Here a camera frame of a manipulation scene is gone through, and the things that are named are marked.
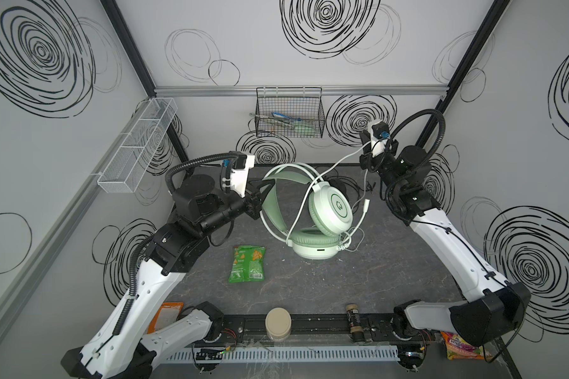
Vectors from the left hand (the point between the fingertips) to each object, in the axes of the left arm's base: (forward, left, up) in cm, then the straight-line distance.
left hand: (273, 181), depth 55 cm
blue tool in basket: (+43, 0, -11) cm, 44 cm away
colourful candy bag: (-27, -54, -41) cm, 73 cm away
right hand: (+19, -24, +1) cm, 31 cm away
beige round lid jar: (-24, -1, -38) cm, 45 cm away
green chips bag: (-5, +11, -41) cm, 43 cm away
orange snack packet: (-22, +35, -42) cm, 59 cm away
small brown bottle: (-22, -25, -42) cm, 54 cm away
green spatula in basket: (+36, -5, -11) cm, 38 cm away
